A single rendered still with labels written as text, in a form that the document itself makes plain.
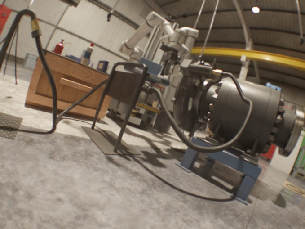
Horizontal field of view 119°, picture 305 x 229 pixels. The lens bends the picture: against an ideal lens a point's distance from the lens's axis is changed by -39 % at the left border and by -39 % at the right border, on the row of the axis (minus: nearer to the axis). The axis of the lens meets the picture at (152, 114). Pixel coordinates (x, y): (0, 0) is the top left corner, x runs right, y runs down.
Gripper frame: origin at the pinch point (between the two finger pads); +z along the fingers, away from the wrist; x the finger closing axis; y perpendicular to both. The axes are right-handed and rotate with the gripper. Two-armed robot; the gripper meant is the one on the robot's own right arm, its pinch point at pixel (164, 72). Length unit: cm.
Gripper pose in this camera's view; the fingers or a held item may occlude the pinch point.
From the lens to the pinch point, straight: 97.7
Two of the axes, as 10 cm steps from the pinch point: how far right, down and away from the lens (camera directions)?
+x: -3.0, -1.8, 9.3
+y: 8.8, 3.2, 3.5
